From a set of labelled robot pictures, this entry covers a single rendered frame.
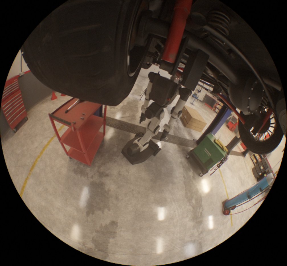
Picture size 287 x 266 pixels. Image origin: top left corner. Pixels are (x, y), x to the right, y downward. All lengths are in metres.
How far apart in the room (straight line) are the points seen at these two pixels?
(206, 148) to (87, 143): 2.05
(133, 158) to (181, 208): 1.24
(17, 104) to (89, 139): 2.35
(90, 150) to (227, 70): 1.74
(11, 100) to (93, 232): 2.90
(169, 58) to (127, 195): 1.50
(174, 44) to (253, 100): 0.54
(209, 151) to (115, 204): 1.87
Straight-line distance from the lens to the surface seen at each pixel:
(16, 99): 2.93
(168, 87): 0.89
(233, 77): 0.61
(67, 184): 1.60
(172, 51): 0.35
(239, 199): 2.68
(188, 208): 1.92
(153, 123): 1.34
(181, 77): 0.47
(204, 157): 2.09
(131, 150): 1.36
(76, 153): 1.58
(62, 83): 0.22
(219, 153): 1.99
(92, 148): 1.58
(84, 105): 1.20
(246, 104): 0.66
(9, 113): 2.96
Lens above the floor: 1.44
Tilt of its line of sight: 35 degrees down
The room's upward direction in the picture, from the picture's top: 21 degrees clockwise
